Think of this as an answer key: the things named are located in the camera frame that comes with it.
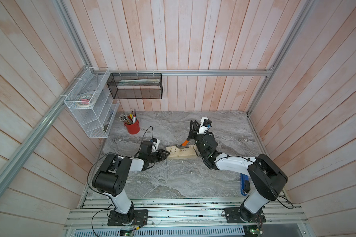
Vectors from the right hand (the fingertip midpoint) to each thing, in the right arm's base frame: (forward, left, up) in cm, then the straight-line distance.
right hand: (191, 121), depth 82 cm
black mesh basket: (+34, +39, +1) cm, 51 cm away
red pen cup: (+12, +41, -22) cm, 48 cm away
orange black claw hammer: (-6, +4, -15) cm, 17 cm away
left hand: (-9, +14, -23) cm, 28 cm away
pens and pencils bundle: (+14, +42, -14) cm, 47 cm away
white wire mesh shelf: (-4, +52, +4) cm, 52 cm away
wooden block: (-8, +9, -21) cm, 24 cm away
